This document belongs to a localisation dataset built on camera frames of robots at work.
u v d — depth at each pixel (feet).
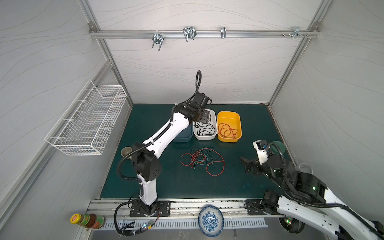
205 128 3.42
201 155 3.04
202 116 2.37
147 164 1.69
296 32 2.51
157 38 2.61
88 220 1.97
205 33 2.60
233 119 3.63
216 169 2.83
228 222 2.31
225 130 3.42
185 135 3.15
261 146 1.82
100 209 2.47
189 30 2.51
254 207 2.32
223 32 2.56
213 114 3.51
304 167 2.15
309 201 1.43
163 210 2.41
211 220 2.30
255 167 1.90
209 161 2.92
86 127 2.23
